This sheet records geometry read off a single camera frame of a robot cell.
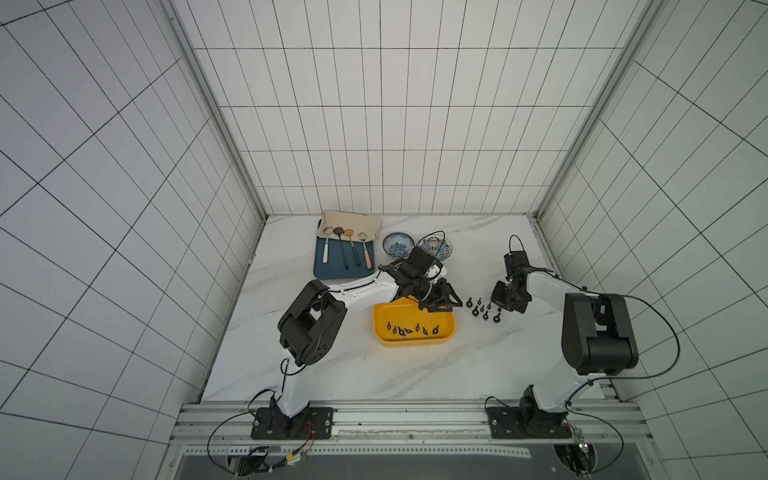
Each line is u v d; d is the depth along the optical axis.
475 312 0.92
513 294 0.79
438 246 1.07
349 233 1.14
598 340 0.47
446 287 0.77
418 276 0.74
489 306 0.93
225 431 0.70
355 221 1.18
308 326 0.51
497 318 0.92
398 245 1.07
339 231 1.14
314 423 0.72
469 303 0.95
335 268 1.04
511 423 0.73
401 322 0.90
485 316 0.92
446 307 0.83
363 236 1.11
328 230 1.14
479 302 0.95
